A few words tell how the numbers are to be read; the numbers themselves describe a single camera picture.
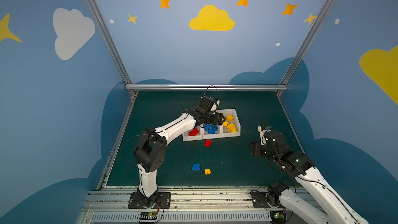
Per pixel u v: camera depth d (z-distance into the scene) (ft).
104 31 2.78
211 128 3.27
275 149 1.79
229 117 3.42
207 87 2.35
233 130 3.15
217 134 3.07
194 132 3.18
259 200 2.45
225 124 3.32
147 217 2.40
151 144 1.76
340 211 1.36
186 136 3.11
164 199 2.46
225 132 3.14
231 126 3.24
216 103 2.36
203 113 2.27
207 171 2.69
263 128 2.18
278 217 2.40
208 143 3.10
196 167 2.76
